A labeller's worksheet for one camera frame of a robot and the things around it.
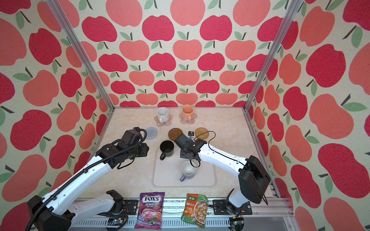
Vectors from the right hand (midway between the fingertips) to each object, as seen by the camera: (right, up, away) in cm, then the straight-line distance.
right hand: (188, 151), depth 84 cm
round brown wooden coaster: (-10, +9, +20) cm, 24 cm away
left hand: (-21, +3, -7) cm, 23 cm away
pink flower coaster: (-17, +16, +27) cm, 36 cm away
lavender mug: (0, -12, +1) cm, 12 cm away
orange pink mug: (0, +25, +24) cm, 35 cm away
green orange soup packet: (+4, -27, -12) cm, 30 cm away
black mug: (-14, 0, +8) cm, 16 cm away
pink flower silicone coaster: (+2, +18, +27) cm, 32 cm away
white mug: (-19, +24, +27) cm, 41 cm away
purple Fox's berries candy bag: (-20, -27, -14) cm, 36 cm away
